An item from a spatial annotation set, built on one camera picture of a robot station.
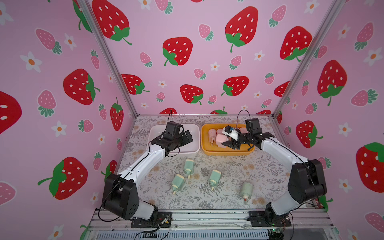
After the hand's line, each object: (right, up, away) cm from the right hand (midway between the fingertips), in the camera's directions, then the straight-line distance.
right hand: (231, 135), depth 88 cm
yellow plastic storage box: (-13, -11, +17) cm, 24 cm away
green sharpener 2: (-25, -18, -3) cm, 31 cm away
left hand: (-26, -1, -2) cm, 26 cm away
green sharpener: (-31, -26, -8) cm, 41 cm away
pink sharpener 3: (+3, +3, -15) cm, 16 cm away
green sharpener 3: (-11, -24, -6) cm, 27 cm away
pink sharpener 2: (-10, -1, +11) cm, 15 cm away
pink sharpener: (-7, -2, -4) cm, 8 cm away
